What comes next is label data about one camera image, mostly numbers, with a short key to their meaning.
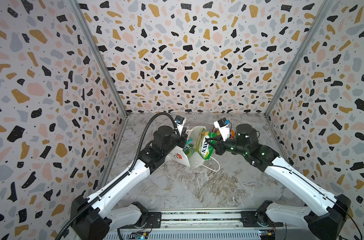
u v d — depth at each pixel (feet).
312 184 1.41
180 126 1.99
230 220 2.46
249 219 2.40
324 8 2.35
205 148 2.25
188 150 2.95
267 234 2.35
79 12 2.32
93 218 1.21
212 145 2.20
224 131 1.98
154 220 2.41
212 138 2.21
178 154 2.59
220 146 1.96
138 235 2.30
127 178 1.50
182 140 2.12
